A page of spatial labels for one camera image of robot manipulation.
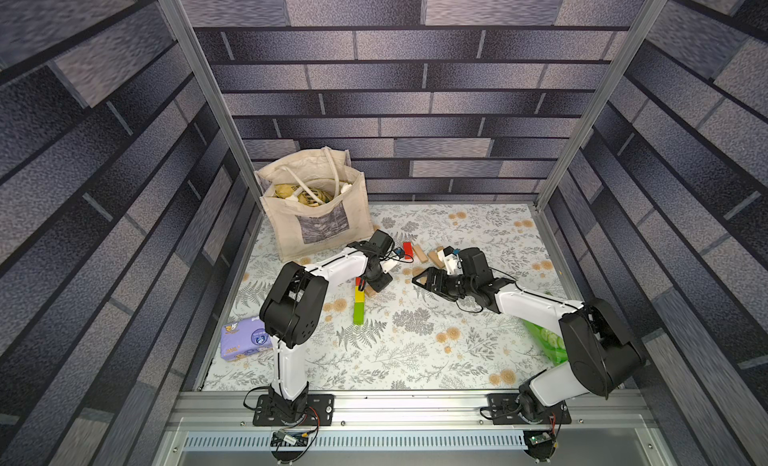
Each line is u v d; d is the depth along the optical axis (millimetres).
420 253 1038
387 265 861
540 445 712
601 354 443
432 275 786
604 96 871
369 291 893
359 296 923
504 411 727
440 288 773
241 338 794
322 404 742
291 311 530
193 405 814
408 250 1034
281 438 708
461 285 758
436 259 853
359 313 895
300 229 923
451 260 831
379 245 776
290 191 888
